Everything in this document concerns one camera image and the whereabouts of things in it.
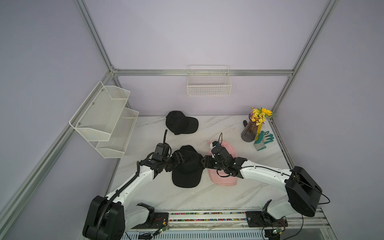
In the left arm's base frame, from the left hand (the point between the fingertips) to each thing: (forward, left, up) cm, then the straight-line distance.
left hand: (182, 162), depth 84 cm
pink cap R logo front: (-8, -27, -7) cm, 29 cm away
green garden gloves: (+23, -57, -8) cm, 62 cm away
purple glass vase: (+22, -44, -1) cm, 49 cm away
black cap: (+33, +5, -4) cm, 34 cm away
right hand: (+1, -13, -2) cm, 13 cm away
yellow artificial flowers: (+23, -45, +14) cm, 53 cm away
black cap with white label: (-3, -3, -10) cm, 11 cm away
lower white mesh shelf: (+9, +41, +1) cm, 42 cm away
